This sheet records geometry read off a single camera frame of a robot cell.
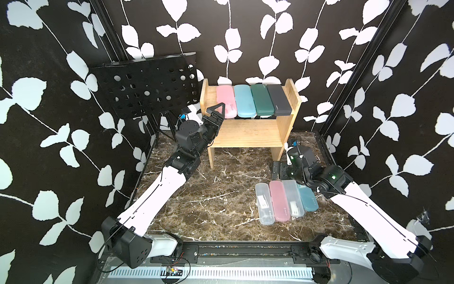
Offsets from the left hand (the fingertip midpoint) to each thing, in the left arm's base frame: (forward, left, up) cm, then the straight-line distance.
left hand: (224, 107), depth 62 cm
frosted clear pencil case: (-18, -35, -47) cm, 61 cm away
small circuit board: (-44, +23, -48) cm, 69 cm away
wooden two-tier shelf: (+14, -21, -27) cm, 37 cm away
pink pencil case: (-17, -27, -47) cm, 57 cm away
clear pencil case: (-18, -19, -47) cm, 54 cm away
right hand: (-12, -21, -20) cm, 31 cm away
